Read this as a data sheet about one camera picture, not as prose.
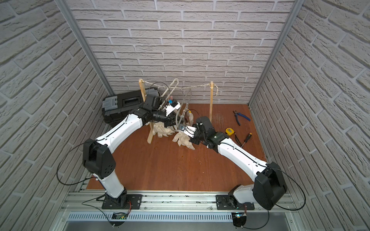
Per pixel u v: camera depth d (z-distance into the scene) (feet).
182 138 2.79
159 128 2.87
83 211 2.28
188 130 2.16
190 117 3.04
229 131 3.30
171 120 2.29
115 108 3.04
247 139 3.21
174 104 2.24
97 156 1.49
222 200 2.44
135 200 2.39
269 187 1.33
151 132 3.28
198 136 2.25
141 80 2.23
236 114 3.70
